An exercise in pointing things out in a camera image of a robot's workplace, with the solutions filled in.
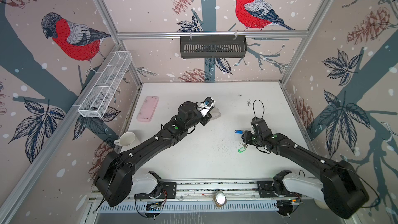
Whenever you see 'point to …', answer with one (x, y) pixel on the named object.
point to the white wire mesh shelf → (105, 84)
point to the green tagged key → (243, 148)
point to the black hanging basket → (213, 46)
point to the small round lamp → (219, 198)
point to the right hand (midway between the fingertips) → (244, 134)
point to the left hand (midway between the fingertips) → (214, 104)
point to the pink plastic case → (147, 109)
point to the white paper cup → (126, 139)
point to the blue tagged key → (238, 131)
